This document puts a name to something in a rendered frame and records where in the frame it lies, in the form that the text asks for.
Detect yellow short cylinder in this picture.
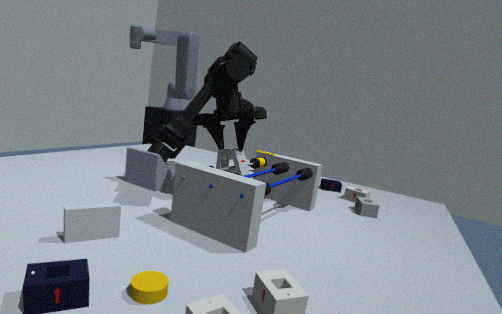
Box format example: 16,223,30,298
130,271,168,305

